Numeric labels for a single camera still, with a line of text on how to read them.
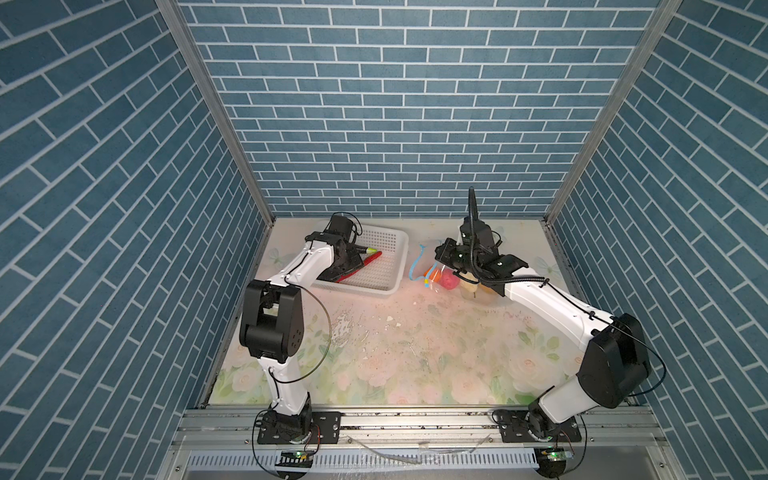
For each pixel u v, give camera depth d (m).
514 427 0.74
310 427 0.72
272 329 0.50
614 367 0.43
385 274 1.03
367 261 1.05
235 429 0.75
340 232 0.75
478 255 0.63
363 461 0.77
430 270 0.85
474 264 0.63
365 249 1.08
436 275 0.85
